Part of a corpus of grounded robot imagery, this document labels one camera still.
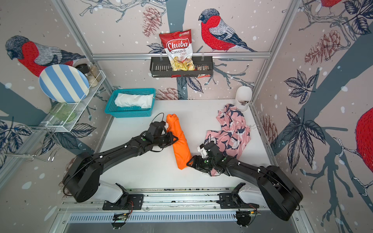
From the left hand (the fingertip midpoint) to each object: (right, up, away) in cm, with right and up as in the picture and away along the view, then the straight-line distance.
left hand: (180, 136), depth 83 cm
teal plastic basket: (-44, +14, +31) cm, 56 cm away
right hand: (+6, -16, -2) cm, 18 cm away
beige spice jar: (-52, +35, +2) cm, 63 cm away
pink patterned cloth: (+34, -1, +13) cm, 37 cm away
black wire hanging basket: (-14, +44, +12) cm, 48 cm away
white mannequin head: (+49, +25, +30) cm, 63 cm away
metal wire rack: (-53, +6, -24) cm, 58 cm away
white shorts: (-48, +24, +31) cm, 62 cm away
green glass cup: (-58, +15, -14) cm, 61 cm away
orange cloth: (+1, -7, -1) cm, 7 cm away
